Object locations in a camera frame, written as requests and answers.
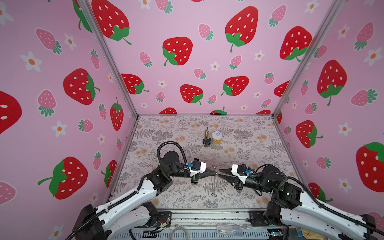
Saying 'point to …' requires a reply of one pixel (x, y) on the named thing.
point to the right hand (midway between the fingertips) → (219, 171)
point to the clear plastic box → (229, 230)
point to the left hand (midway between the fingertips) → (215, 172)
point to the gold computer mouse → (309, 235)
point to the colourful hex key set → (207, 141)
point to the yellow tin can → (217, 137)
